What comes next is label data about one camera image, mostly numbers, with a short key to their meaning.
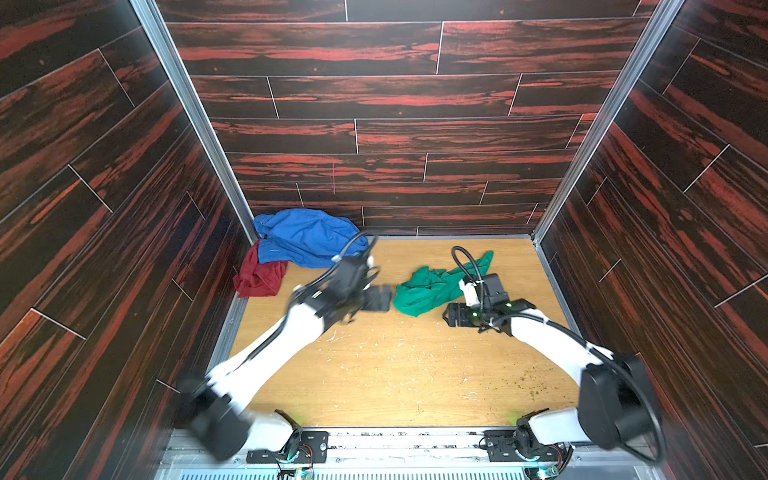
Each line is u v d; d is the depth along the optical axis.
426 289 0.93
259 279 1.02
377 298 0.69
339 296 0.58
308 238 1.06
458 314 0.78
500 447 0.73
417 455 0.74
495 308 0.65
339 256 0.59
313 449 0.73
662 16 0.66
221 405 0.40
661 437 0.36
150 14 0.66
